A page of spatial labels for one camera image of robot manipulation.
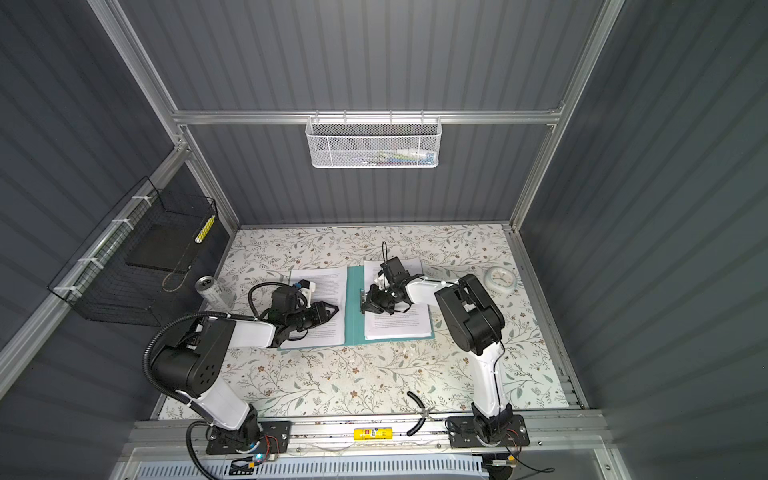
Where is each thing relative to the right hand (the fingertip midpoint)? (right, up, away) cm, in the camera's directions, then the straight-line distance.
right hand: (365, 309), depth 96 cm
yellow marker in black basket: (-43, +25, -14) cm, 52 cm away
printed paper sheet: (+15, -4, -2) cm, 15 cm away
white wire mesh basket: (0, +65, +28) cm, 71 cm away
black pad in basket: (-48, +20, -22) cm, 57 cm away
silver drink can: (-44, +5, -7) cm, 45 cm away
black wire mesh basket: (-54, +14, -24) cm, 61 cm away
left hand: (-10, 0, -1) cm, 10 cm away
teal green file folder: (-3, -6, -4) cm, 8 cm away
